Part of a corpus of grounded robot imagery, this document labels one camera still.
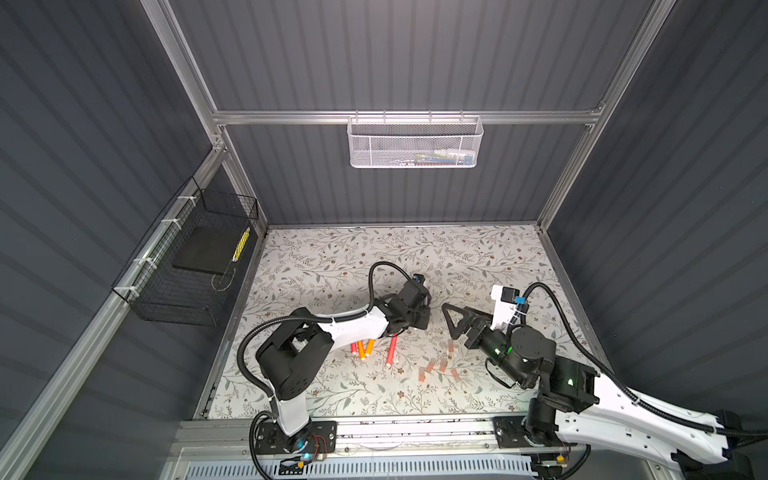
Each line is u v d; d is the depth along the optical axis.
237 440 0.75
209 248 0.74
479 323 0.57
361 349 0.89
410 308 0.70
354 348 0.89
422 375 0.83
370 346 0.89
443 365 0.85
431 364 0.85
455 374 0.84
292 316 0.50
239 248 0.77
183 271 0.72
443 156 0.91
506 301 0.58
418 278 0.81
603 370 0.51
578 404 0.48
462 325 0.57
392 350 0.88
